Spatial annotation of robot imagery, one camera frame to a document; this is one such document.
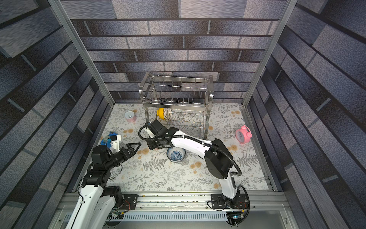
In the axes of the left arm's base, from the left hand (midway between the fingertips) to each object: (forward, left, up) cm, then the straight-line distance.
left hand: (138, 146), depth 75 cm
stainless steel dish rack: (+19, -24, +15) cm, 34 cm away
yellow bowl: (+31, -7, -8) cm, 33 cm away
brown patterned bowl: (+35, -12, -12) cm, 39 cm away
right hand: (+5, -3, -5) cm, 8 cm away
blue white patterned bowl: (+2, -20, -15) cm, 25 cm away
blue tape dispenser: (+11, +27, -14) cm, 32 cm away
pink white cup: (+30, +15, -11) cm, 36 cm away
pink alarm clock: (+13, -64, -8) cm, 66 cm away
